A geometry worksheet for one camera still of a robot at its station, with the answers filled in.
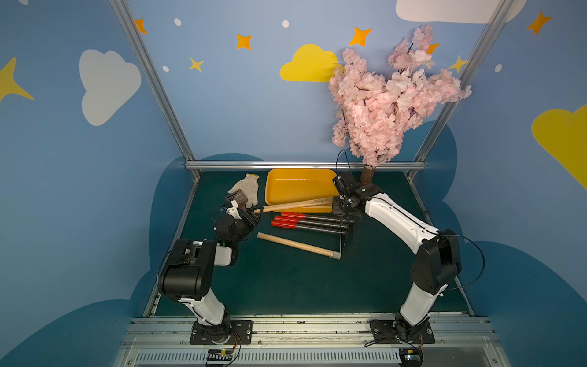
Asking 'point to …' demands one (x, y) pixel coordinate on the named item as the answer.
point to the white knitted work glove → (250, 186)
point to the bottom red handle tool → (287, 225)
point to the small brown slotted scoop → (239, 196)
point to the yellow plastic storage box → (284, 186)
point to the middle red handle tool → (298, 220)
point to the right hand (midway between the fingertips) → (342, 206)
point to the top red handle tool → (312, 216)
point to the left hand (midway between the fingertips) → (261, 207)
